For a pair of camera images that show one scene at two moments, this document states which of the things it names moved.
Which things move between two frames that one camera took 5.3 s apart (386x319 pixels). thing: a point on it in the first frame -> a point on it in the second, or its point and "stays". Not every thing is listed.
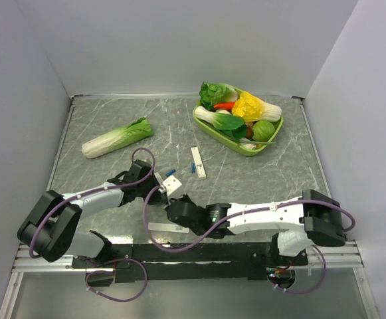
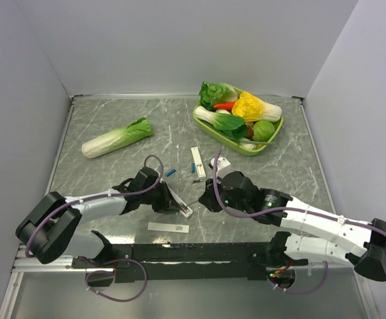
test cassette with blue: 198,162 stays
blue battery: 171,172 stays
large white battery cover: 165,227 stays
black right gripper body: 197,230 -> 214,203
